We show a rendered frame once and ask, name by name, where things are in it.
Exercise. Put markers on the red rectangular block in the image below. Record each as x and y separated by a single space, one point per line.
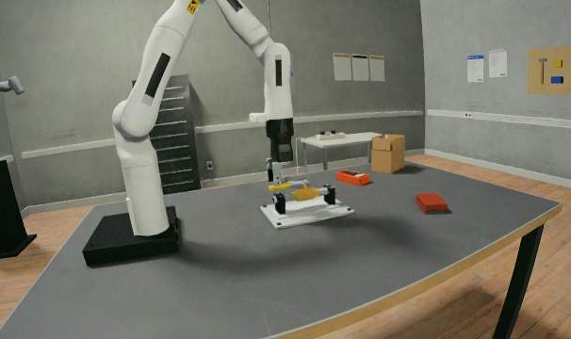
431 203

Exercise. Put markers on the brown cardboard box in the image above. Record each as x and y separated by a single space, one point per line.
387 155

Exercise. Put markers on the orange handheld multimeter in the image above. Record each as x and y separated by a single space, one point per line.
352 177

